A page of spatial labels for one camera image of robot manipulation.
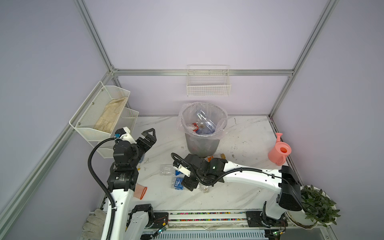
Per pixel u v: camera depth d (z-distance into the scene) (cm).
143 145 60
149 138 60
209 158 75
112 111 81
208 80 94
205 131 91
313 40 78
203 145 90
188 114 89
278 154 86
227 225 73
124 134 59
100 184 45
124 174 48
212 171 52
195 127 94
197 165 54
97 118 78
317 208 62
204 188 85
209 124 92
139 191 82
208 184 52
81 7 68
